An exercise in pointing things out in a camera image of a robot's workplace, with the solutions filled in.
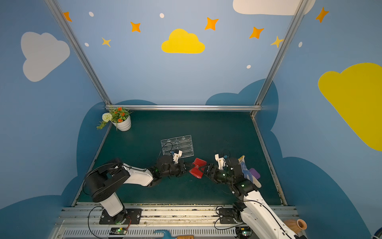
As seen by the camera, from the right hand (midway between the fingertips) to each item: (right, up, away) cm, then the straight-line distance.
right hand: (204, 169), depth 78 cm
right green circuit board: (+19, -29, -6) cm, 35 cm away
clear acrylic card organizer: (-12, +11, +18) cm, 25 cm away
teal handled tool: (-18, -29, -9) cm, 36 cm away
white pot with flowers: (-56, +29, +23) cm, 67 cm away
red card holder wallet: (-4, -2, +3) cm, 6 cm away
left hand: (-4, 0, +3) cm, 5 cm away
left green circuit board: (-43, -28, -7) cm, 51 cm away
